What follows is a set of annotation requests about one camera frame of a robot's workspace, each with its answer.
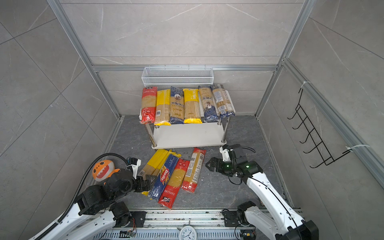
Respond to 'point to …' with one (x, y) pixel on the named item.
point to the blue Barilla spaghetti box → (164, 177)
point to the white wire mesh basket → (178, 76)
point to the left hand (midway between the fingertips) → (150, 174)
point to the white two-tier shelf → (189, 135)
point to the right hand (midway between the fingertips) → (212, 165)
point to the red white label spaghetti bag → (193, 170)
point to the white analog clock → (187, 232)
